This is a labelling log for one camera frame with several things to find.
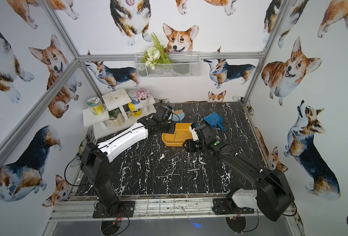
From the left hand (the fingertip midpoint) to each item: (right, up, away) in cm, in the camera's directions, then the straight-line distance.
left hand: (173, 122), depth 87 cm
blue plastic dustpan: (+30, +1, +26) cm, 40 cm away
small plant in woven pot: (-41, +2, +15) cm, 43 cm away
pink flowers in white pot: (-20, +17, +5) cm, 27 cm away
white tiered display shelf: (-36, +8, +15) cm, 40 cm away
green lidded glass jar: (-47, +10, +3) cm, 49 cm away
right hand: (+10, -9, -5) cm, 14 cm away
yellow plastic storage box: (+5, -8, +18) cm, 20 cm away
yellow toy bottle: (-29, +6, +22) cm, 37 cm away
